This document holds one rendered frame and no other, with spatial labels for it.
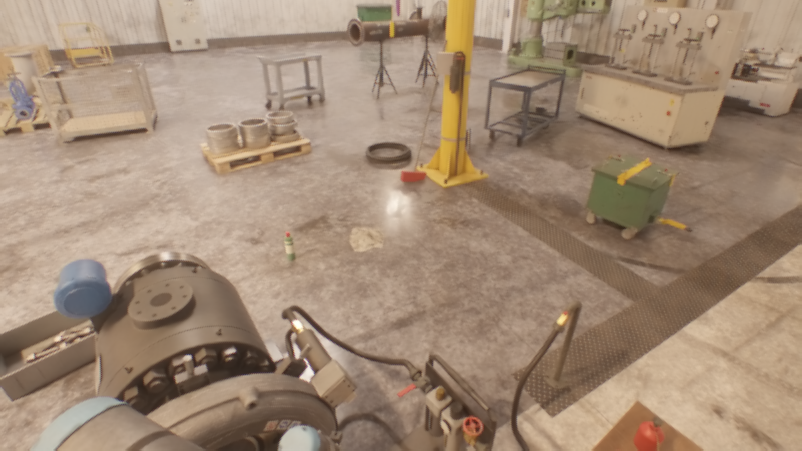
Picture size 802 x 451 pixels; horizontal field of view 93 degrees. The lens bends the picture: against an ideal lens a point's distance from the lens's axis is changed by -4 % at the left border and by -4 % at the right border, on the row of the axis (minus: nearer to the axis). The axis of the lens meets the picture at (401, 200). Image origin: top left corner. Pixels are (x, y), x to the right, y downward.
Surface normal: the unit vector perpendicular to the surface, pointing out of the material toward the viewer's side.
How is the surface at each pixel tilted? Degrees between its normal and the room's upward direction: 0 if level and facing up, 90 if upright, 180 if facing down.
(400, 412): 0
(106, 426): 15
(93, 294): 90
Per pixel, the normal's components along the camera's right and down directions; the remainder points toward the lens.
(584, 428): 0.00, -0.88
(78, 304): 0.58, 0.39
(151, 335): -0.17, -0.80
